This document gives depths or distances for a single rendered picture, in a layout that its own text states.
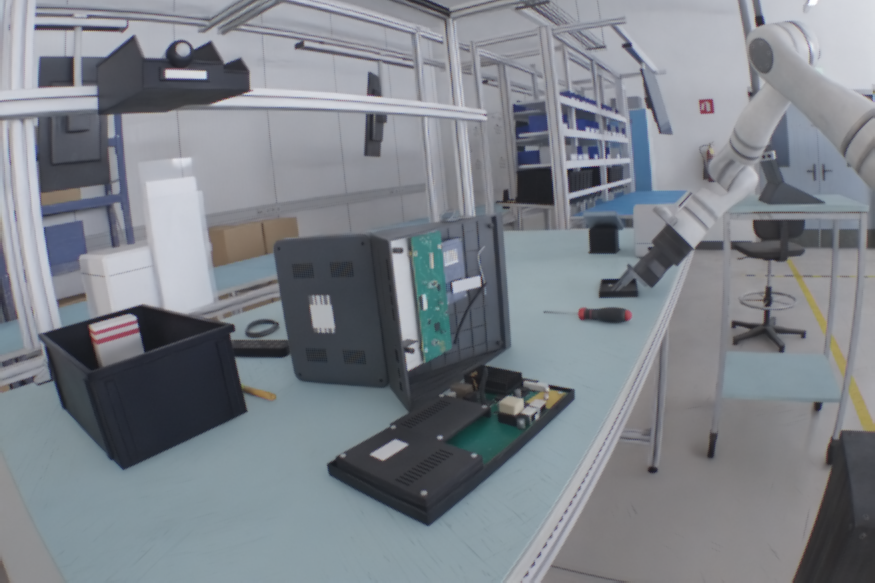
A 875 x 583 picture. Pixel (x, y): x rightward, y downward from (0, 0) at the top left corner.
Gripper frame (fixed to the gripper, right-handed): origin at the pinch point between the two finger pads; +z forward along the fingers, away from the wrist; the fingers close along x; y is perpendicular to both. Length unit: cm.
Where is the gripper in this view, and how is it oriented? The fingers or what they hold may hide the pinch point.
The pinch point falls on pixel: (612, 292)
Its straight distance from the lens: 103.7
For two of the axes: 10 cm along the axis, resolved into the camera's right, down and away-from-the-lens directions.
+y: 7.5, 6.6, -0.9
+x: 2.8, -1.8, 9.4
